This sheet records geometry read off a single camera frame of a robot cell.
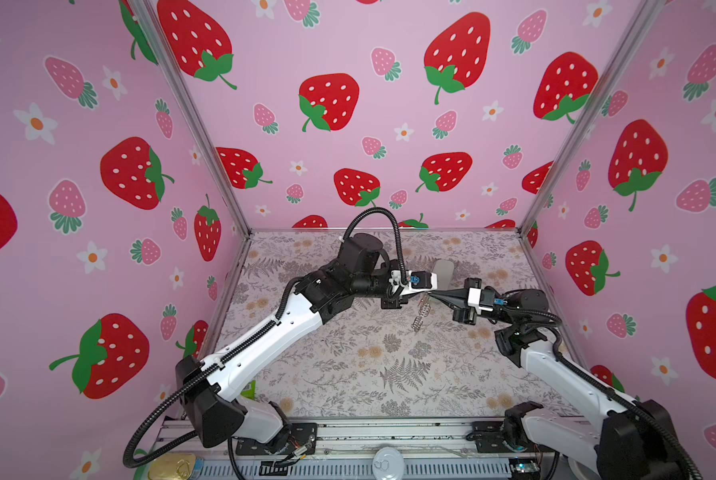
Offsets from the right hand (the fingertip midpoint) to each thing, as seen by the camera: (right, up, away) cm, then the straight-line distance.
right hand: (430, 291), depth 65 cm
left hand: (-1, +3, 0) cm, 3 cm away
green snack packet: (-47, -30, +17) cm, 58 cm away
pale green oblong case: (+14, +3, +42) cm, 44 cm away
